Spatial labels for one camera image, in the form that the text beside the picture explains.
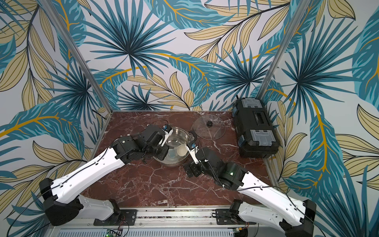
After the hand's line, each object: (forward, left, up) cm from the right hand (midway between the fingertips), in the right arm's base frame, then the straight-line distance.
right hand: (190, 158), depth 70 cm
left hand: (+4, +12, +2) cm, 13 cm away
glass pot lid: (+36, -15, -21) cm, 44 cm away
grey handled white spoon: (+14, +5, -16) cm, 22 cm away
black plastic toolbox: (+14, -38, -5) cm, 41 cm away
